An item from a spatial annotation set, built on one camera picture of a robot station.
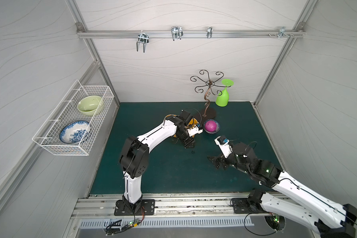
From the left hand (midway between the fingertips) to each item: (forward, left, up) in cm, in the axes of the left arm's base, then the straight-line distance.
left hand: (191, 143), depth 86 cm
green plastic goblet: (+26, -20, +10) cm, 34 cm away
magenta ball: (+16, -14, -4) cm, 21 cm away
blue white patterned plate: (-9, +53, +22) cm, 58 cm away
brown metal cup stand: (+30, -12, -7) cm, 33 cm away
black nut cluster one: (0, -1, -10) cm, 11 cm away
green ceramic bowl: (+6, +52, +24) cm, 58 cm away
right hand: (-9, -12, +9) cm, 17 cm away
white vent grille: (-36, -16, -11) cm, 41 cm away
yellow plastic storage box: (+4, 0, +15) cm, 16 cm away
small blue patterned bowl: (+17, -19, -6) cm, 26 cm away
